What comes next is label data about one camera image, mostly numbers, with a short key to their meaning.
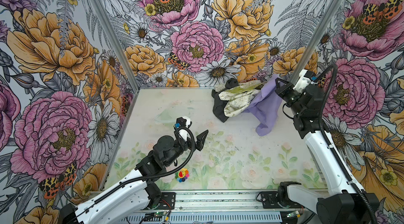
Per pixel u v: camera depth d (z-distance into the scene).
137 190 0.50
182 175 0.81
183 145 0.61
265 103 0.89
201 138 0.62
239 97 0.87
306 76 0.61
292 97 0.61
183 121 0.58
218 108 1.00
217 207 0.74
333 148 0.45
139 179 0.49
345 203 0.38
